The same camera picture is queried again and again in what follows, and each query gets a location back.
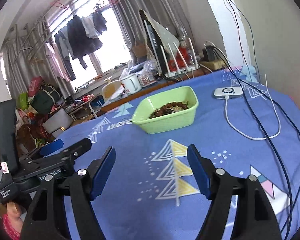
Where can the white portable wifi device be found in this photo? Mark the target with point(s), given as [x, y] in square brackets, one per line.
[228, 92]

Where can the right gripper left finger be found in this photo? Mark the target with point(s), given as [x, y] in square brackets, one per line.
[46, 215]

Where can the wooden desk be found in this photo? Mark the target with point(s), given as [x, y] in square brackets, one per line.
[159, 85]

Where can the blue patterned bed sheet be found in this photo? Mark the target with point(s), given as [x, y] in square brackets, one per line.
[157, 188]

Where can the green plastic basket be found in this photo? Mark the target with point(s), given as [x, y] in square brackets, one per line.
[168, 122]

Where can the pile of mixed jewelry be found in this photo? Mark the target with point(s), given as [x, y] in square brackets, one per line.
[169, 108]

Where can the hanging dark clothes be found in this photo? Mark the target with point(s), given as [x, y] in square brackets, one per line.
[73, 41]

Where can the plastic bag of snacks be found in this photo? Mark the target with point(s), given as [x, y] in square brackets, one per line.
[147, 76]

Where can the person's left hand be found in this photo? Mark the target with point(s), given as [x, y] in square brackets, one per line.
[12, 221]

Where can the white enamel mug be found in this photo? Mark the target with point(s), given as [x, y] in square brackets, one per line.
[131, 84]

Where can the dark green duffel bag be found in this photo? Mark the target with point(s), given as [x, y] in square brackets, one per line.
[44, 100]

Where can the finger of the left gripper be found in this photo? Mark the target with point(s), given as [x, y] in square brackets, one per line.
[51, 147]

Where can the power strip with plugs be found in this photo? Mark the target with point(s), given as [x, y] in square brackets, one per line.
[211, 58]

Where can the white wifi router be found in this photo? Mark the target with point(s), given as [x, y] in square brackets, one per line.
[176, 60]

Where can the grey curtain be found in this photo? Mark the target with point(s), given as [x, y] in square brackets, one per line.
[166, 12]

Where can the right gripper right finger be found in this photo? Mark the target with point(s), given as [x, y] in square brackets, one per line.
[254, 219]

